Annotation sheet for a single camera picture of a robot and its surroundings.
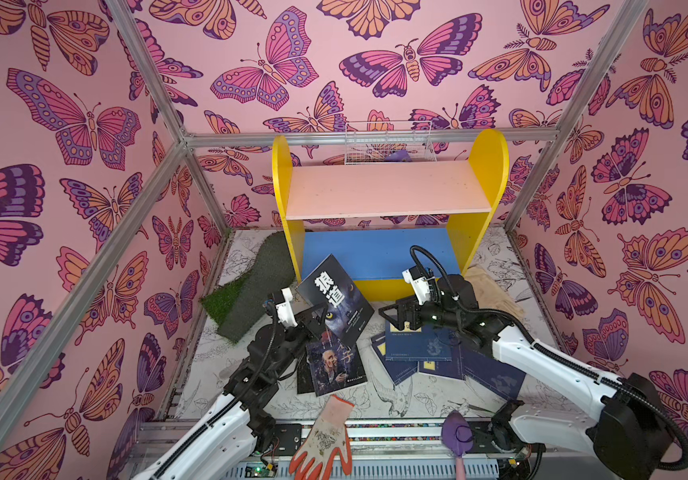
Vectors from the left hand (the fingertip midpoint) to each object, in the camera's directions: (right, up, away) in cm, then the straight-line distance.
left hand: (329, 304), depth 72 cm
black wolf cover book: (+5, -3, +5) cm, 7 cm away
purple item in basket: (+21, +44, +23) cm, 54 cm away
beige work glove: (+52, -1, +28) cm, 59 cm away
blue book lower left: (+18, -20, +11) cm, 29 cm away
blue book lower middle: (+33, -20, +10) cm, 40 cm away
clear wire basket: (+16, +45, +23) cm, 53 cm away
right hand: (+15, -1, +4) cm, 16 cm away
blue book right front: (+47, -22, +10) cm, 53 cm away
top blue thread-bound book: (+26, -13, +13) cm, 32 cm away
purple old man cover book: (+1, -18, +11) cm, 22 cm away
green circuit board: (-17, -40, 0) cm, 43 cm away
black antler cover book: (-8, -22, +11) cm, 26 cm away
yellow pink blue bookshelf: (+25, +24, +53) cm, 63 cm away
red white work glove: (0, -33, +1) cm, 33 cm away
